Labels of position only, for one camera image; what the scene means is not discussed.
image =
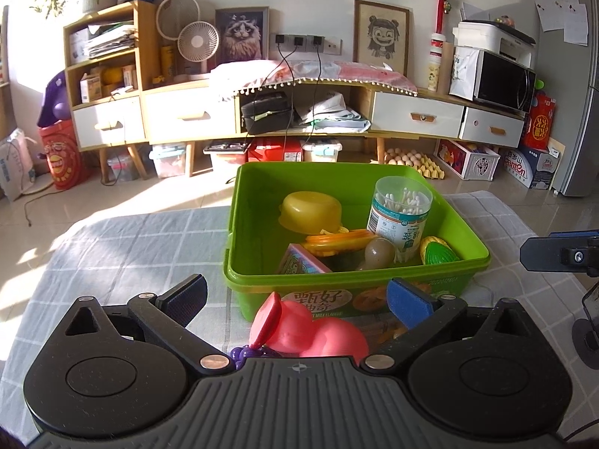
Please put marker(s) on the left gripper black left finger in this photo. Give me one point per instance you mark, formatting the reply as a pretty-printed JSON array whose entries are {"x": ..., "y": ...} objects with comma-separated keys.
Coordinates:
[{"x": 164, "y": 319}]

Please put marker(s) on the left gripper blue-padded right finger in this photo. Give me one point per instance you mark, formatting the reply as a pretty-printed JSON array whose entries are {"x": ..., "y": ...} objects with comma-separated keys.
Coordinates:
[{"x": 425, "y": 317}]

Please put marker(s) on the purple toy grape bunch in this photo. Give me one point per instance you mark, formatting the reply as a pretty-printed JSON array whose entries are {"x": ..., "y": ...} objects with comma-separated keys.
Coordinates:
[{"x": 240, "y": 354}]

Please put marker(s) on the pink rubber pig toy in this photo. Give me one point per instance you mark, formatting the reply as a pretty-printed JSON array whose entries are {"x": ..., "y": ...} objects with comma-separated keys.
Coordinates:
[{"x": 289, "y": 328}]

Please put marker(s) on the grey checked table cloth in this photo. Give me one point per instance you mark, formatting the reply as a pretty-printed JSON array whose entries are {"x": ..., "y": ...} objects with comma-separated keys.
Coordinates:
[{"x": 115, "y": 259}]

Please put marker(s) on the yellow green toy corn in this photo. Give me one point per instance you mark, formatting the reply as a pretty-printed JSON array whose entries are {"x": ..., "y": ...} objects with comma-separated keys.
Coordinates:
[{"x": 435, "y": 251}]

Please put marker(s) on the brown toy kiwi ball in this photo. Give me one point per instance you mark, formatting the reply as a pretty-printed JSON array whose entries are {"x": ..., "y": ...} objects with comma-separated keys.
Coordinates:
[{"x": 379, "y": 254}]

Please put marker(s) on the green plastic cookie box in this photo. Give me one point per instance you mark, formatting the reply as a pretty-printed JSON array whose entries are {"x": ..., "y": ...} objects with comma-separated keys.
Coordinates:
[{"x": 257, "y": 241}]

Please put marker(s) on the cotton swab jar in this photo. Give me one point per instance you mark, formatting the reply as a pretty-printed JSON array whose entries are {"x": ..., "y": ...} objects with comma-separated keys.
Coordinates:
[{"x": 399, "y": 211}]

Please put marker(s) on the white red cardboard box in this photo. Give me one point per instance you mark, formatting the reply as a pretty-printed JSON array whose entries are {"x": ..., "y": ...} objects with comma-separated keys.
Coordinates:
[{"x": 470, "y": 161}]

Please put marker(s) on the orange yellow toy plate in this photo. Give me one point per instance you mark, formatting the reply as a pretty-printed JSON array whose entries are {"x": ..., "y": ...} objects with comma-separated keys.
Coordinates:
[{"x": 323, "y": 245}]

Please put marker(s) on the red gift bag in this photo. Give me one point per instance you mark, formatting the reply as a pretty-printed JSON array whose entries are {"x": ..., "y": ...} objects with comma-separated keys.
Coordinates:
[{"x": 539, "y": 121}]

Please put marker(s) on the pink small card box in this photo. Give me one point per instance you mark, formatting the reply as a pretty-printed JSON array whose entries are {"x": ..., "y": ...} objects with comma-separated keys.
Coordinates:
[{"x": 297, "y": 260}]

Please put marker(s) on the yellow plastic bowl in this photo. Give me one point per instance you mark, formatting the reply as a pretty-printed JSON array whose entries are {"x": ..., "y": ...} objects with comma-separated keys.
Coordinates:
[{"x": 309, "y": 213}]

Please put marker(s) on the egg tray with eggs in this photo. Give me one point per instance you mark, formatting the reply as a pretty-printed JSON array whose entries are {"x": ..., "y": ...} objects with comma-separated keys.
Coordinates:
[{"x": 418, "y": 161}]

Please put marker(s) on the red storage box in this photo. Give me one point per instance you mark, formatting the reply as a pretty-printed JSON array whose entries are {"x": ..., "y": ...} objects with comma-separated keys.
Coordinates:
[{"x": 275, "y": 149}]

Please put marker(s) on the black microwave oven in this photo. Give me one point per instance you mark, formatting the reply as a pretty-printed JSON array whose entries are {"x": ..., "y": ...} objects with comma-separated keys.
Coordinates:
[{"x": 492, "y": 80}]

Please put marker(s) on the silver refrigerator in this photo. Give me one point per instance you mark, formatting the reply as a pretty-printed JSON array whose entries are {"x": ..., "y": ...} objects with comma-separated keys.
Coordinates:
[{"x": 567, "y": 61}]

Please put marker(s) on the wooden tv cabinet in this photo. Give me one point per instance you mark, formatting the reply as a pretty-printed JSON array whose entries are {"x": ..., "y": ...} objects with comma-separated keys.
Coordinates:
[{"x": 196, "y": 111}]

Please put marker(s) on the white paper shopping bag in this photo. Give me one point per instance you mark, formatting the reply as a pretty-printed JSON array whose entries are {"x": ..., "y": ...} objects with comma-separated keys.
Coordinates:
[{"x": 17, "y": 170}]

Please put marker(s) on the white printer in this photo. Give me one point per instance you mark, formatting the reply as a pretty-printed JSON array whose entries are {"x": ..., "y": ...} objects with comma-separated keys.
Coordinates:
[{"x": 497, "y": 38}]

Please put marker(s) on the black bag in cabinet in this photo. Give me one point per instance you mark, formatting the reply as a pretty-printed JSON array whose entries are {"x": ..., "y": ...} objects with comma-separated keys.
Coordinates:
[{"x": 267, "y": 113}]

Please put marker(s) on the purple plush toy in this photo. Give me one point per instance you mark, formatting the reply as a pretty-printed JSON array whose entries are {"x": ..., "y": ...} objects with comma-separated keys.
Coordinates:
[{"x": 56, "y": 104}]

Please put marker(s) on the pink white table runner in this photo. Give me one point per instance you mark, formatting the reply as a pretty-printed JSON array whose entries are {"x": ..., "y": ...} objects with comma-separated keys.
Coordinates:
[{"x": 247, "y": 77}]

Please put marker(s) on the wooden shelf unit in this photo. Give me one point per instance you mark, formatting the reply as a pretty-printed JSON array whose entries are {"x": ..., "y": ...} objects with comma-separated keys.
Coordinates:
[{"x": 111, "y": 57}]

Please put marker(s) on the small white desk fan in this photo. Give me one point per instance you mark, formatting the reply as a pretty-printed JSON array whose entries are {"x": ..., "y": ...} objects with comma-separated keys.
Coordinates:
[{"x": 197, "y": 43}]

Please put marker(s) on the framed cartoon girl drawing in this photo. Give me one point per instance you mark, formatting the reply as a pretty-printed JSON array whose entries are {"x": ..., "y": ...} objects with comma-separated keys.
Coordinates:
[{"x": 381, "y": 35}]

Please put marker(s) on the framed cat picture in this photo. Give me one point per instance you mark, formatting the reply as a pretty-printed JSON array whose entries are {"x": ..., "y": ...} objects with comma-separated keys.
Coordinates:
[{"x": 243, "y": 34}]

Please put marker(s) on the white round fan rear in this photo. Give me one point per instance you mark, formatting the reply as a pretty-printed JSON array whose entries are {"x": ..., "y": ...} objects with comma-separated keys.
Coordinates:
[{"x": 173, "y": 15}]

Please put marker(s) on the wall power outlet strip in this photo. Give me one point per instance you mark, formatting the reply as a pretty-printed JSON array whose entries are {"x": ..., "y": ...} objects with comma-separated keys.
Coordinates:
[{"x": 305, "y": 43}]

